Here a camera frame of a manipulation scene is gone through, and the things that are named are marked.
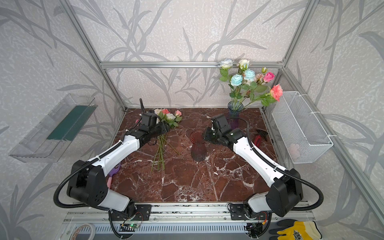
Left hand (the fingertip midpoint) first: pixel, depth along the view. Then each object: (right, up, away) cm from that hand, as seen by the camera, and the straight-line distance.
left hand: (168, 121), depth 88 cm
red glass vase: (+17, -9, -5) cm, 20 cm away
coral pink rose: (+55, +12, -11) cm, 57 cm away
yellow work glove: (+60, -49, -20) cm, 81 cm away
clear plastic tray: (-46, -7, -23) cm, 52 cm away
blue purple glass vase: (+41, +9, +9) cm, 43 cm away
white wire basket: (+62, -7, -27) cm, 68 cm away
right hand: (+20, -5, -7) cm, 22 cm away
